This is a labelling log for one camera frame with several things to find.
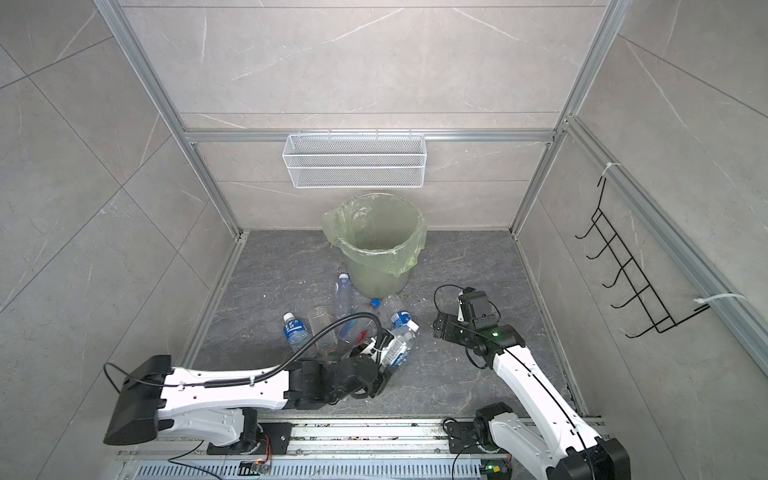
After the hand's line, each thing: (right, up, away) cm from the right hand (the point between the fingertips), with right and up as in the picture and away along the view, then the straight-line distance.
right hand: (447, 323), depth 83 cm
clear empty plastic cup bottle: (-39, -2, +11) cm, 40 cm away
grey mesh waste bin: (-20, +13, +5) cm, 25 cm away
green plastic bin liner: (-20, +28, +19) cm, 40 cm away
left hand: (-16, -6, -11) cm, 20 cm away
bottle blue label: (-12, 0, +6) cm, 14 cm away
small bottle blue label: (-44, -4, +5) cm, 45 cm away
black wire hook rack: (+40, +15, -15) cm, 45 cm away
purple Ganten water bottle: (-32, +5, +18) cm, 37 cm away
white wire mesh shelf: (-29, +52, +18) cm, 62 cm away
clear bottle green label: (-15, -2, -16) cm, 22 cm away
